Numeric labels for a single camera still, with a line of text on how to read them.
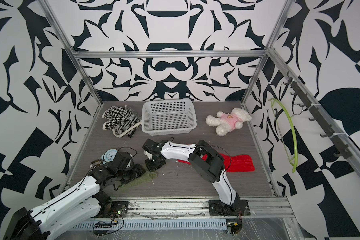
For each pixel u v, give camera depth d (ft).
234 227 2.34
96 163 2.81
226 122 3.25
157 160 2.48
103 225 2.38
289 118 2.24
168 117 3.35
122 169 2.11
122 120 3.15
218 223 2.34
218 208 2.44
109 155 2.87
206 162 1.67
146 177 2.62
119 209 2.41
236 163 2.81
